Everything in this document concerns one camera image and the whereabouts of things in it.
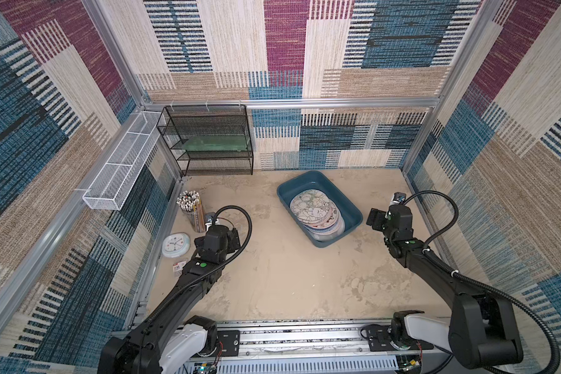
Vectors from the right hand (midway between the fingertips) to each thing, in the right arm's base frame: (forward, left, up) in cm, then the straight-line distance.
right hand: (386, 215), depth 88 cm
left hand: (-7, +60, 0) cm, 61 cm away
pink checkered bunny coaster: (+5, +21, -9) cm, 23 cm away
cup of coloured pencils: (+3, +73, +7) cm, 73 cm away
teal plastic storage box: (+27, +22, -10) cm, 36 cm away
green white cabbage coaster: (+11, +27, -8) cm, 30 cm away
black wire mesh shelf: (+38, +72, +8) cm, 82 cm away
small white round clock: (-6, +81, -10) cm, 82 cm away
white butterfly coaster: (+5, +18, -10) cm, 21 cm away
